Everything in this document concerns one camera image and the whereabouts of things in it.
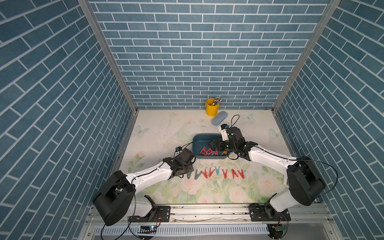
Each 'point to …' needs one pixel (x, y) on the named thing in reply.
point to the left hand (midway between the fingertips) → (193, 168)
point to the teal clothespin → (217, 171)
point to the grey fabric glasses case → (219, 118)
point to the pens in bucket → (217, 100)
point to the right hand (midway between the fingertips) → (214, 143)
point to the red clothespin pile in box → (209, 152)
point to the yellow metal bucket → (211, 110)
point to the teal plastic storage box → (201, 149)
